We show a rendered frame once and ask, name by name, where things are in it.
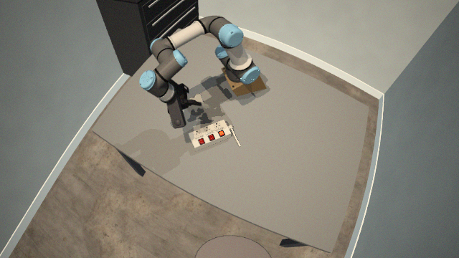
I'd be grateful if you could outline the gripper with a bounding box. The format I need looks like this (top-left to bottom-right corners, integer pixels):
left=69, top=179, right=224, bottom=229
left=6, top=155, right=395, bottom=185
left=161, top=79, right=211, bottom=110

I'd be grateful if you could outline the white power strip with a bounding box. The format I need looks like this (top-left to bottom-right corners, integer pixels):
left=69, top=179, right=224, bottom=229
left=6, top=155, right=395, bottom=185
left=189, top=120, right=241, bottom=151

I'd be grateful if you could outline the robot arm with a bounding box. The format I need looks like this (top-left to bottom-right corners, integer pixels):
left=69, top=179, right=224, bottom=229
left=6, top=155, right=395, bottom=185
left=139, top=16, right=260, bottom=129

